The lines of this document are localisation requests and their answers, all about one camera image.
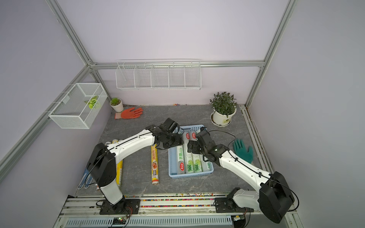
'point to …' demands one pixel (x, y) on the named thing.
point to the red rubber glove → (129, 113)
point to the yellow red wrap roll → (154, 159)
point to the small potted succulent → (117, 104)
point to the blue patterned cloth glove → (86, 180)
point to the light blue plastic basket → (172, 156)
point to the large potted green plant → (224, 107)
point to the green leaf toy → (92, 101)
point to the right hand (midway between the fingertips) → (193, 144)
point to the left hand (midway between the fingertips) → (180, 144)
